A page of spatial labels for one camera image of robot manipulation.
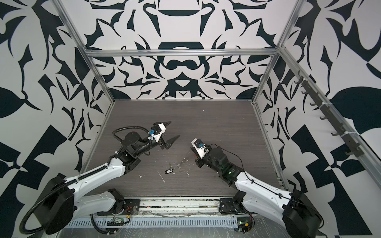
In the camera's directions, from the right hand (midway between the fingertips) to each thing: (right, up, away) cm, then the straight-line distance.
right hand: (192, 146), depth 78 cm
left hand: (-10, +11, -7) cm, 16 cm away
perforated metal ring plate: (-5, -12, +11) cm, 17 cm away
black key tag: (-13, -16, +7) cm, 22 cm away
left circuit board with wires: (-35, -34, -8) cm, 49 cm away
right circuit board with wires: (+25, -36, -7) cm, 44 cm away
